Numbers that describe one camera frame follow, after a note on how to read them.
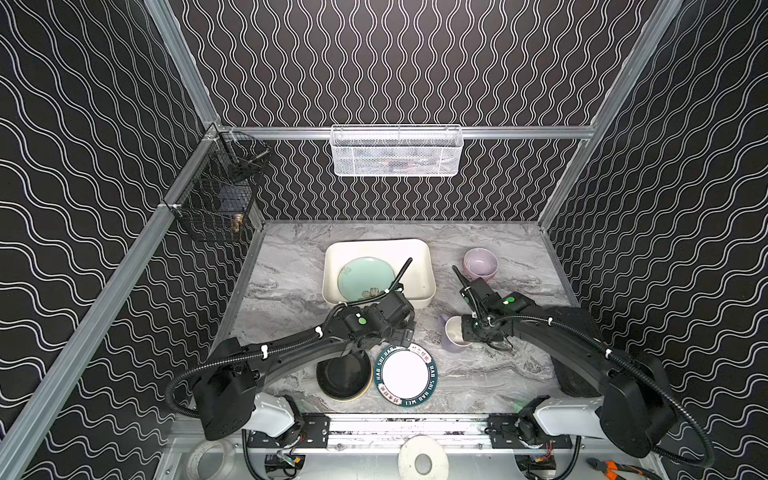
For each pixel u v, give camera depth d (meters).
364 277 1.05
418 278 1.02
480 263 1.03
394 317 0.61
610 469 0.69
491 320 0.60
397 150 1.27
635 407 0.41
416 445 0.73
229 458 0.70
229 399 0.41
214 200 0.95
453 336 0.82
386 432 0.76
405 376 0.84
